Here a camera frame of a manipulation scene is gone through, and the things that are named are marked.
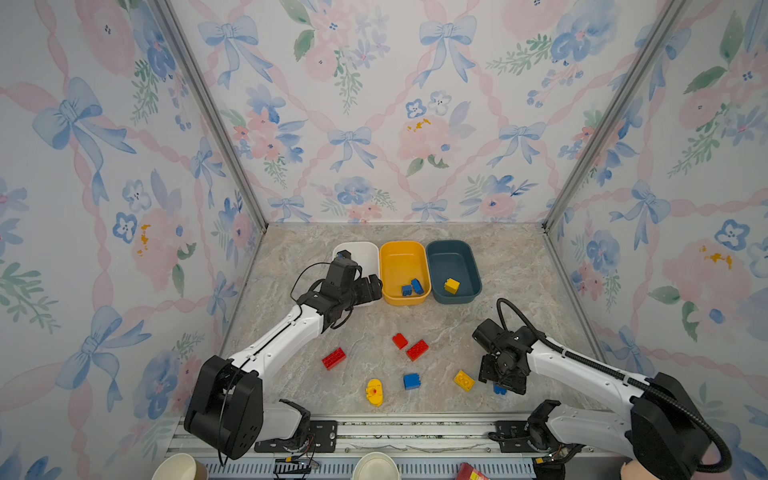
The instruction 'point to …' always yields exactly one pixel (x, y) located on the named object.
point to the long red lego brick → (334, 359)
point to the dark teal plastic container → (453, 259)
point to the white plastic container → (365, 255)
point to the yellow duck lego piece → (374, 392)
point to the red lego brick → (416, 351)
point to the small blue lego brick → (407, 290)
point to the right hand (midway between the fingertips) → (490, 380)
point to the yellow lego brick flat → (464, 381)
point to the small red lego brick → (400, 341)
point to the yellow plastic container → (401, 262)
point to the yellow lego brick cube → (451, 285)
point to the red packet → (467, 472)
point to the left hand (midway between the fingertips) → (372, 283)
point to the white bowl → (376, 466)
